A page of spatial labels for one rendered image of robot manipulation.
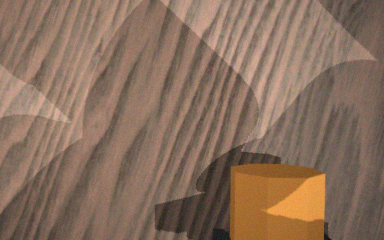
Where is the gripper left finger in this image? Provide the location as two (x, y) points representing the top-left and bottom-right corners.
(213, 228), (231, 240)

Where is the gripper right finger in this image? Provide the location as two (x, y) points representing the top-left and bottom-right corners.
(324, 233), (332, 240)

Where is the orange-brown hexagonal prism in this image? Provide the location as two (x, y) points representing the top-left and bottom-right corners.
(230, 164), (325, 240)

